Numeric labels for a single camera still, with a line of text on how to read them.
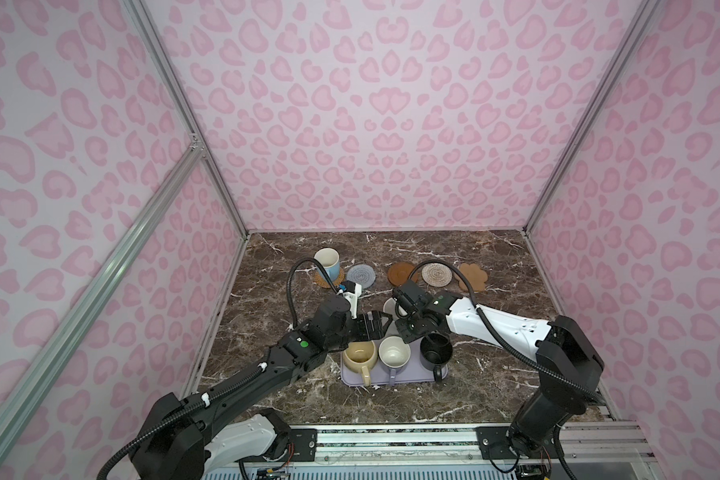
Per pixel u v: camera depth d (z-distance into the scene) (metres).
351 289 0.71
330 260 1.00
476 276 1.06
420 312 0.65
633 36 0.72
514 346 0.46
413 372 0.85
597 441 0.75
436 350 0.85
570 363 0.44
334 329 0.60
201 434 0.40
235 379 0.48
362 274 1.07
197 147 0.90
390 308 0.78
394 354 0.87
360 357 0.86
